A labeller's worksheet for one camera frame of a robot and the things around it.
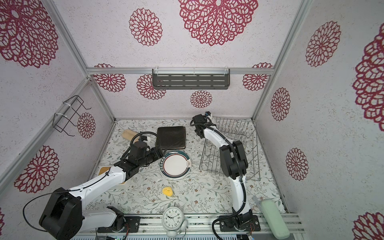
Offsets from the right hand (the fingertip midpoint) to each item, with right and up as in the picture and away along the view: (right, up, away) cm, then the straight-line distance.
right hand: (214, 126), depth 98 cm
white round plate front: (-25, -30, -9) cm, 40 cm away
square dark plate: (-29, -7, +8) cm, 31 cm away
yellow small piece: (-28, -36, -17) cm, 49 cm away
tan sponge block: (-60, -5, +8) cm, 61 cm away
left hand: (-31, -15, -13) cm, 37 cm away
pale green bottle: (+25, -47, -25) cm, 59 cm away
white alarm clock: (-24, -46, -27) cm, 59 cm away
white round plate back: (-25, -24, -4) cm, 35 cm away
